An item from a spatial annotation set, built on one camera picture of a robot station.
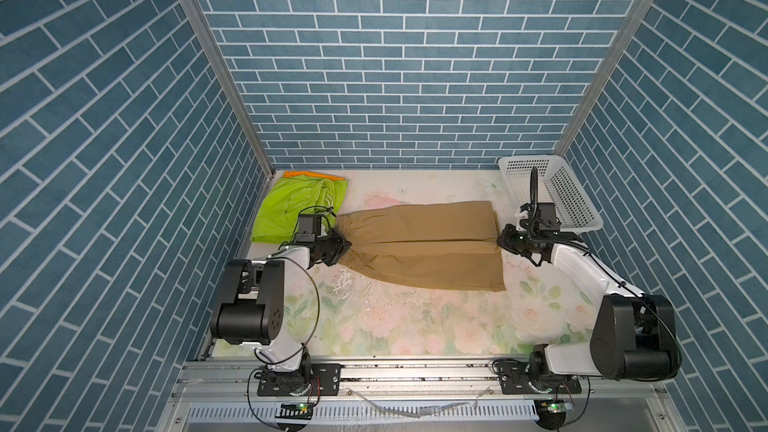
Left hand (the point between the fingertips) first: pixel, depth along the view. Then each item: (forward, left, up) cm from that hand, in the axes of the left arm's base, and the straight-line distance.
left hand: (352, 239), depth 94 cm
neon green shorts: (+18, +21, +1) cm, 28 cm away
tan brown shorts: (-5, -29, +5) cm, 30 cm away
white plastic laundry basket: (+25, -76, 0) cm, 80 cm away
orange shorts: (+32, +18, -3) cm, 37 cm away
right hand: (-2, -45, +6) cm, 45 cm away
